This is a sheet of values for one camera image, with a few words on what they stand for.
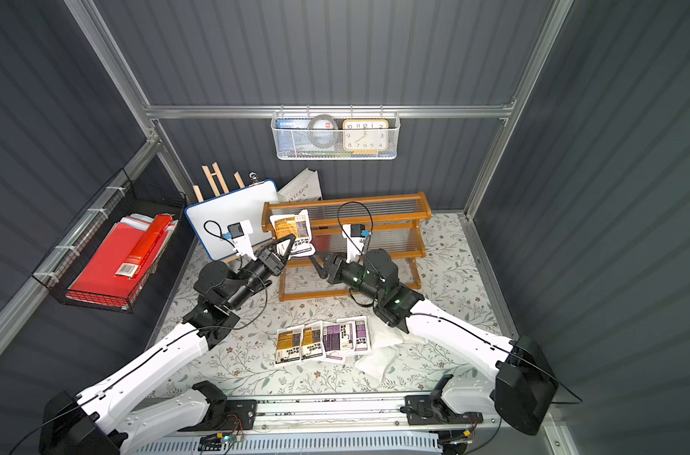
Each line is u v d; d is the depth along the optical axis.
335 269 0.62
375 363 0.81
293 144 0.85
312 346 0.83
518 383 0.40
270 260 0.59
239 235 0.60
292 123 0.88
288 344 0.84
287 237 0.65
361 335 0.86
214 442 0.72
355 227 0.63
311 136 0.87
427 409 0.74
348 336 0.84
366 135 0.88
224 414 0.71
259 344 0.86
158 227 0.75
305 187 0.96
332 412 0.76
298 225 0.66
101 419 0.40
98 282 0.73
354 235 0.63
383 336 0.86
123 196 0.78
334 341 0.83
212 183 0.87
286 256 0.64
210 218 0.91
